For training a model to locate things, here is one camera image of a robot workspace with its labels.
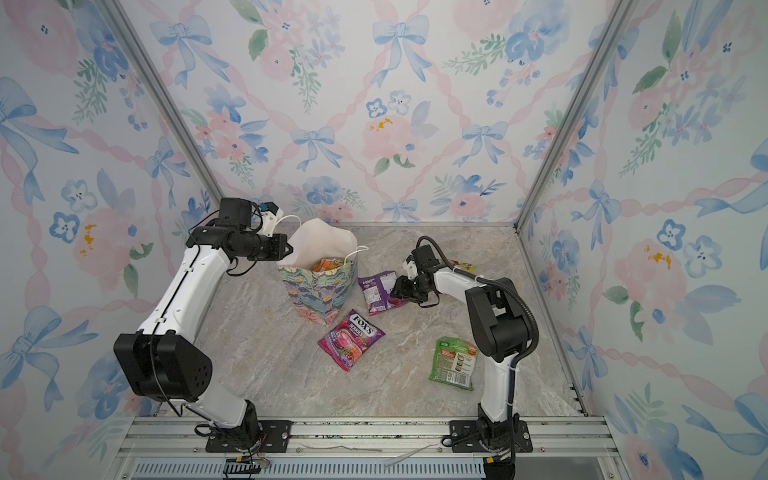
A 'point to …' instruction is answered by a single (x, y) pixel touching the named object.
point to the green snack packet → (454, 362)
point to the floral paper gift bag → (320, 295)
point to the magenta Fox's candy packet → (350, 338)
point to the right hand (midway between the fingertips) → (397, 292)
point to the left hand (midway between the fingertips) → (291, 245)
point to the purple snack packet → (377, 289)
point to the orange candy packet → (325, 264)
